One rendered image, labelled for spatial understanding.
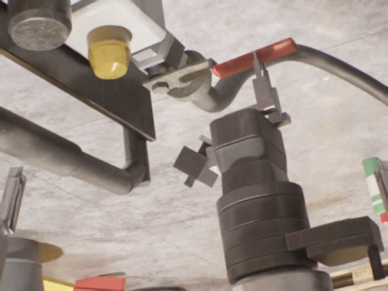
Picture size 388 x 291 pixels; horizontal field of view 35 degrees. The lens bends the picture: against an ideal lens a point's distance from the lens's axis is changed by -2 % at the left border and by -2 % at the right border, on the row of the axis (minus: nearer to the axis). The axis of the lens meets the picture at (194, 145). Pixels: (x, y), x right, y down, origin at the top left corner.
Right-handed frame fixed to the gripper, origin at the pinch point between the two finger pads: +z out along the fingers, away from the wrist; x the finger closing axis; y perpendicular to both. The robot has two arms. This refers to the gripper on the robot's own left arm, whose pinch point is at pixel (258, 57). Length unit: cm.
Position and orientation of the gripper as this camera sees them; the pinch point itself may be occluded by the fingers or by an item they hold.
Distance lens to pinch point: 58.6
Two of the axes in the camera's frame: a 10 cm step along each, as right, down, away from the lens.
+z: -1.4, -9.1, 4.0
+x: 4.6, 3.0, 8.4
